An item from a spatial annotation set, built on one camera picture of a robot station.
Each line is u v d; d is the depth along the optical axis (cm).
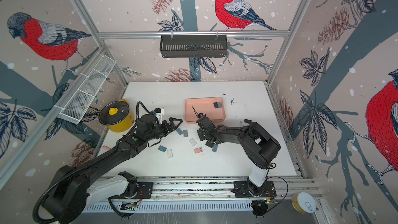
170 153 86
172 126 72
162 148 88
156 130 69
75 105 80
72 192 40
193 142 90
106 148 88
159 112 77
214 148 88
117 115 88
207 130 73
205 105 107
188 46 107
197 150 86
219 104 107
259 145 47
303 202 66
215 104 107
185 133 93
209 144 88
